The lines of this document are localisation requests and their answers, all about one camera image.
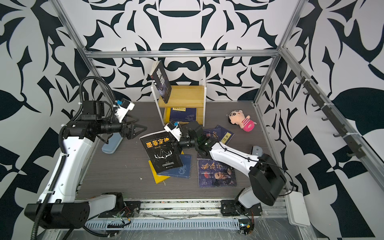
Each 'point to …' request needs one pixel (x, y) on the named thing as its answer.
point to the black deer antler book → (163, 149)
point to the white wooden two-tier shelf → (185, 103)
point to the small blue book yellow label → (224, 135)
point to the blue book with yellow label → (183, 114)
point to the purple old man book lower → (212, 174)
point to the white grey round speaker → (257, 151)
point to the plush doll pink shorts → (237, 117)
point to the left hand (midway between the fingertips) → (141, 121)
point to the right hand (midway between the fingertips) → (163, 144)
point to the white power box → (297, 208)
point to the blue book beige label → (184, 171)
